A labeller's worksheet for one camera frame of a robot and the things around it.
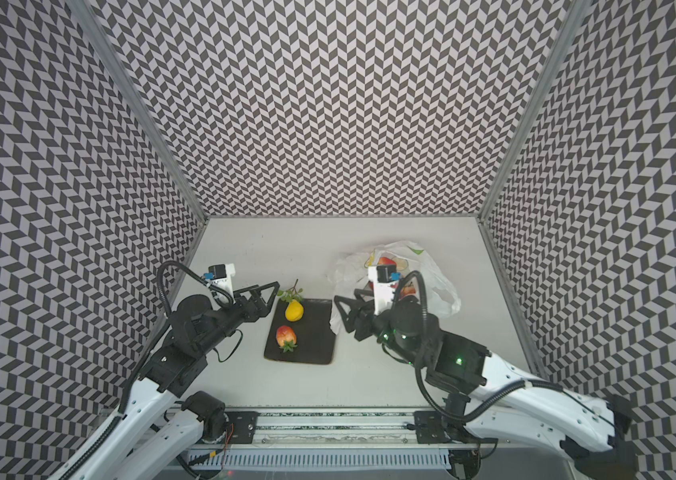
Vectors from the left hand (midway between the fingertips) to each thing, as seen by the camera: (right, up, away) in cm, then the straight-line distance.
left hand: (272, 289), depth 72 cm
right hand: (+18, -2, -9) cm, 20 cm away
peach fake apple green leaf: (+1, -15, +11) cm, 19 cm away
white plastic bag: (+19, +3, +11) cm, 22 cm away
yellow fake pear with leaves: (+2, -9, +18) cm, 20 cm away
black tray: (+9, -15, +16) cm, 24 cm away
